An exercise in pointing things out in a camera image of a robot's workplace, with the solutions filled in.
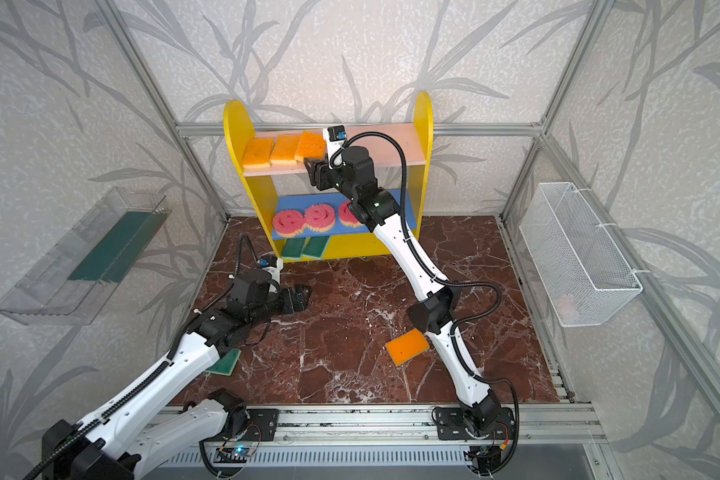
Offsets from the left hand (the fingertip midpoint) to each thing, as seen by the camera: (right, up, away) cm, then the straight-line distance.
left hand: (304, 281), depth 79 cm
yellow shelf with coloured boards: (-17, +32, +36) cm, 52 cm away
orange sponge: (+28, -20, +8) cm, 36 cm away
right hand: (+4, +35, -4) cm, 35 cm away
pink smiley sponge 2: (0, +18, +17) cm, 25 cm away
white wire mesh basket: (+63, +3, -18) cm, 65 cm away
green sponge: (-12, +8, +29) cm, 33 cm away
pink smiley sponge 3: (+9, +19, +19) cm, 28 cm away
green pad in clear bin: (-37, +8, -15) cm, 41 cm away
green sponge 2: (-3, +9, +29) cm, 30 cm away
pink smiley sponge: (-9, +17, +15) cm, 24 cm away
